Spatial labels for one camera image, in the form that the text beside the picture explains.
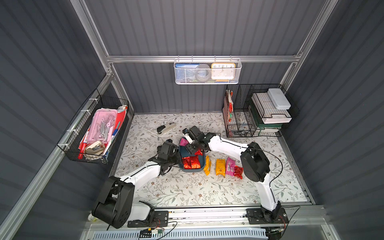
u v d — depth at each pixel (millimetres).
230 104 1021
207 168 861
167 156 693
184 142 937
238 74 861
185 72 910
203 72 893
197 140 738
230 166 870
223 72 886
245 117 1193
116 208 417
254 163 542
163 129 1053
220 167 881
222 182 850
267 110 944
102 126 722
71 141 615
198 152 950
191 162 892
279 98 996
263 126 1000
